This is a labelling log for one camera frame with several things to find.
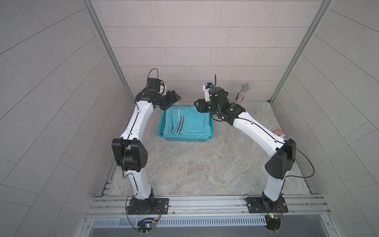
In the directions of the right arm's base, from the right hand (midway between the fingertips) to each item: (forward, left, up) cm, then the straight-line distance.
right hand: (196, 103), depth 79 cm
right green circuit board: (-52, -33, -32) cm, 69 cm away
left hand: (+6, +10, -2) cm, 12 cm away
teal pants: (-1, +6, -15) cm, 16 cm away
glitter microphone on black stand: (+13, -29, -9) cm, 33 cm away
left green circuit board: (-50, +26, -26) cm, 62 cm away
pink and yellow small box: (-4, -55, -29) cm, 62 cm away
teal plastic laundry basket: (-7, +22, -17) cm, 29 cm away
